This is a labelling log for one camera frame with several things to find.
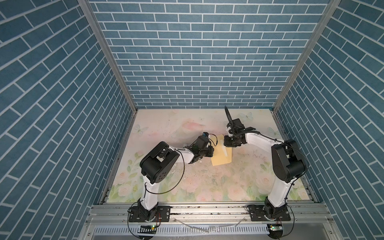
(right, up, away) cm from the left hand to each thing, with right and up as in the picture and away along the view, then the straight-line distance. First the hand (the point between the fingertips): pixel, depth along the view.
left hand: (214, 149), depth 96 cm
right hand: (+7, +5, 0) cm, 8 cm away
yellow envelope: (+5, -3, -1) cm, 6 cm away
